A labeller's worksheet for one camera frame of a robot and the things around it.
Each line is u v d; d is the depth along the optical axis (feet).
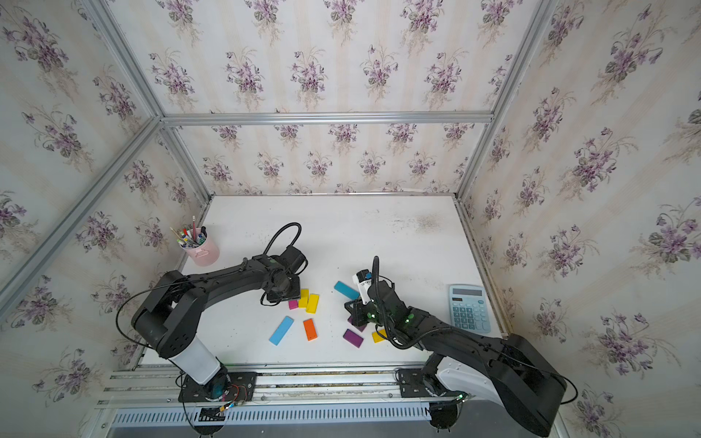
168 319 1.48
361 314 2.34
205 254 3.04
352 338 2.69
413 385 2.38
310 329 2.73
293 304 2.89
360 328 2.74
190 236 3.05
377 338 2.68
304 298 2.87
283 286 2.35
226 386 2.27
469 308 2.82
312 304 2.89
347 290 3.02
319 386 2.45
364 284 2.43
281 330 2.75
